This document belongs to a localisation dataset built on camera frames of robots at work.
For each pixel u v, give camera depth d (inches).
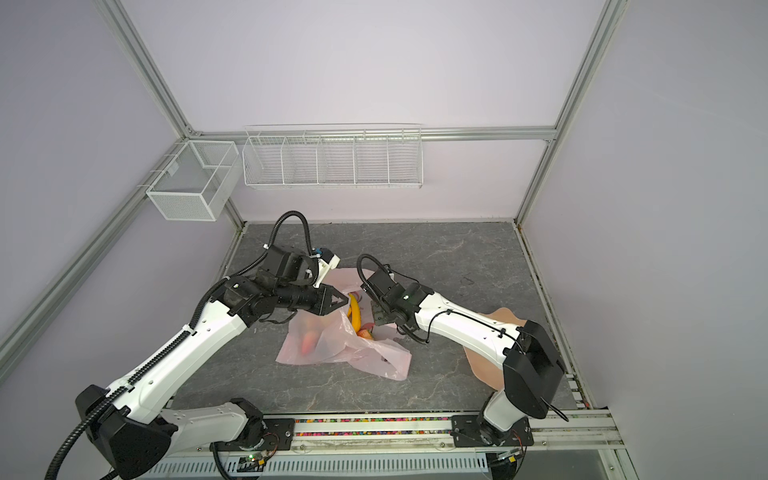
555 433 29.7
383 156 41.8
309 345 33.2
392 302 23.8
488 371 32.2
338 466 61.9
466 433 29.0
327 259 26.1
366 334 34.3
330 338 30.8
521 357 16.7
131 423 15.2
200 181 41.1
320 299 24.6
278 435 29.0
